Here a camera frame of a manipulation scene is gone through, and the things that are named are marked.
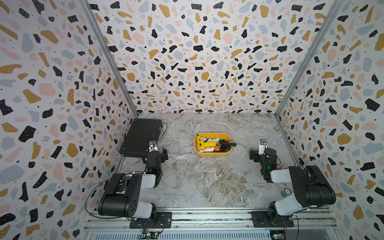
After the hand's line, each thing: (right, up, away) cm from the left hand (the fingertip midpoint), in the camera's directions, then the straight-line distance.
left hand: (155, 149), depth 91 cm
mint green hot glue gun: (+38, +5, +9) cm, 39 cm away
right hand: (+66, 0, +3) cm, 66 cm away
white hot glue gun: (+32, -1, +4) cm, 32 cm away
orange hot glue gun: (+38, -1, +5) cm, 39 cm away
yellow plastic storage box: (+35, +8, +14) cm, 39 cm away
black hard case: (-16, +10, +19) cm, 26 cm away
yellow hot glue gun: (+29, +2, +3) cm, 29 cm away
